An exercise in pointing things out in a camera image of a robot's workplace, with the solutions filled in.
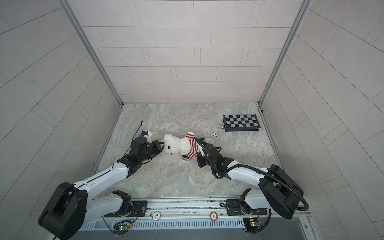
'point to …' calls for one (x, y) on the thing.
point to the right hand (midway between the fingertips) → (196, 155)
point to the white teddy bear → (173, 145)
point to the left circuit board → (121, 228)
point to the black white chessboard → (241, 122)
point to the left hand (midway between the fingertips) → (169, 141)
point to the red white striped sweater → (194, 147)
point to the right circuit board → (252, 225)
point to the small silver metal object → (220, 126)
